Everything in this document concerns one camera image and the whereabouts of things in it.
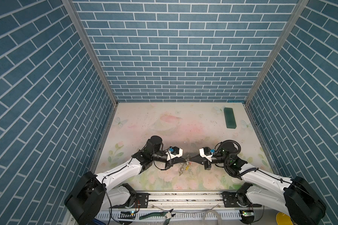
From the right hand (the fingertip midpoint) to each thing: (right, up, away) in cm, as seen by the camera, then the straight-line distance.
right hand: (189, 158), depth 71 cm
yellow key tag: (0, -10, +13) cm, 17 cm away
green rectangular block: (+37, +20, +41) cm, 58 cm away
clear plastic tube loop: (+14, -29, 0) cm, 32 cm away
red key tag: (+1, -2, 0) cm, 2 cm away
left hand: (-3, -2, +2) cm, 4 cm away
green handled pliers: (-11, -28, -1) cm, 30 cm away
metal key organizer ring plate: (-2, -9, +13) cm, 16 cm away
